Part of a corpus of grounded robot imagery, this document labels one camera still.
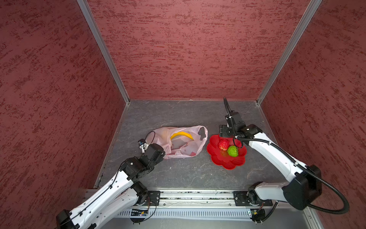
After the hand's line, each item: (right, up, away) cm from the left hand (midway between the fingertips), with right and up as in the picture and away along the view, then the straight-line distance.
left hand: (158, 157), depth 78 cm
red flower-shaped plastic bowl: (+38, -4, +13) cm, 40 cm away
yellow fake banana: (+12, +10, +19) cm, 25 cm away
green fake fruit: (+45, +1, +9) cm, 46 cm away
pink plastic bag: (+10, +5, +15) cm, 18 cm away
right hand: (+38, +12, +5) cm, 41 cm away
